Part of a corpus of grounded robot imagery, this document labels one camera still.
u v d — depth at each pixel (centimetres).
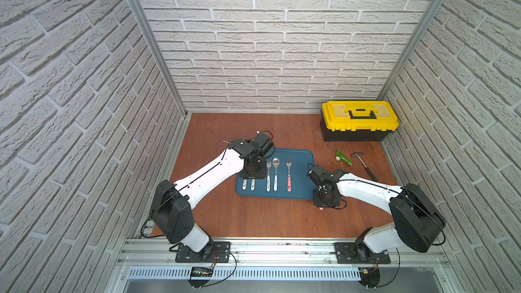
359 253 65
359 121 96
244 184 90
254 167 66
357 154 100
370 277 69
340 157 99
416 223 43
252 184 90
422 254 43
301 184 89
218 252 73
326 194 75
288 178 92
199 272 72
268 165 97
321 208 84
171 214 42
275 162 97
